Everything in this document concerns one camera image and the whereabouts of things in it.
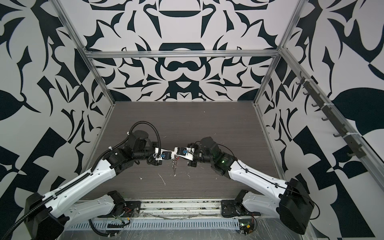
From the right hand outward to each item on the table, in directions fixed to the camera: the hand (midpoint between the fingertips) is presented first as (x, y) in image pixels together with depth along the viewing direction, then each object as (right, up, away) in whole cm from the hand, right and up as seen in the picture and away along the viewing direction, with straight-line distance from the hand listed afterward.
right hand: (178, 150), depth 72 cm
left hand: (-3, +2, +1) cm, 3 cm away
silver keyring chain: (-1, -5, -7) cm, 8 cm away
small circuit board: (+32, -35, -1) cm, 47 cm away
